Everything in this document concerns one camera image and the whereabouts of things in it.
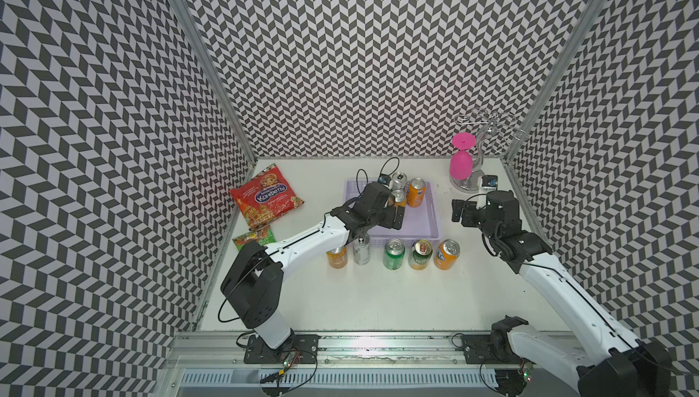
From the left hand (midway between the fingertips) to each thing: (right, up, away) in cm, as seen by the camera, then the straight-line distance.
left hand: (389, 209), depth 84 cm
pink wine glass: (+27, +15, +12) cm, 33 cm away
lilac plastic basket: (+13, -7, +15) cm, 21 cm away
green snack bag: (-42, -10, +7) cm, 44 cm away
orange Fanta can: (+5, +3, +10) cm, 11 cm away
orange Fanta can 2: (+18, -13, -2) cm, 22 cm away
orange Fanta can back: (+11, +5, +12) cm, 17 cm away
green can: (+1, -13, -2) cm, 14 cm away
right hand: (+24, +2, -4) cm, 24 cm away
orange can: (-16, -14, -3) cm, 21 cm away
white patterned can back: (+5, +9, +12) cm, 15 cm away
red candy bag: (-45, +3, +17) cm, 48 cm away
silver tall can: (-9, -12, -4) cm, 15 cm away
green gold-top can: (+9, -13, -2) cm, 17 cm away
